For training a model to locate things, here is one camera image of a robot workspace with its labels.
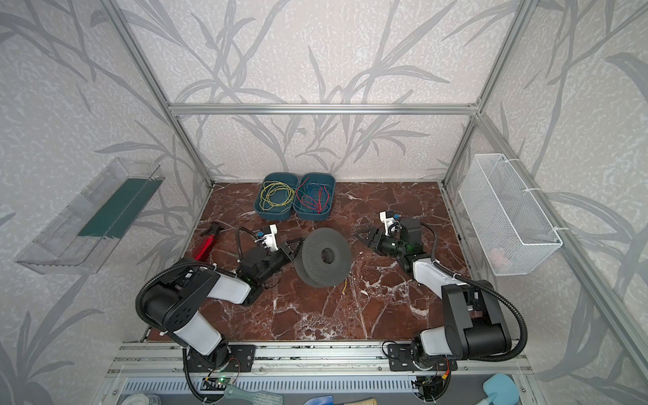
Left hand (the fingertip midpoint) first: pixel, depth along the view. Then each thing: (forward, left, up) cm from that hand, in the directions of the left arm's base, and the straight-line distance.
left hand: (307, 234), depth 86 cm
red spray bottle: (0, +40, -12) cm, 42 cm away
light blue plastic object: (-42, -57, -12) cm, 72 cm away
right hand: (+1, -18, +1) cm, 18 cm away
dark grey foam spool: (-7, -6, -5) cm, 10 cm away
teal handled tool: (-45, +9, -11) cm, 47 cm away
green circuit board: (-41, +24, -15) cm, 50 cm away
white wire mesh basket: (-11, -54, +23) cm, 59 cm away
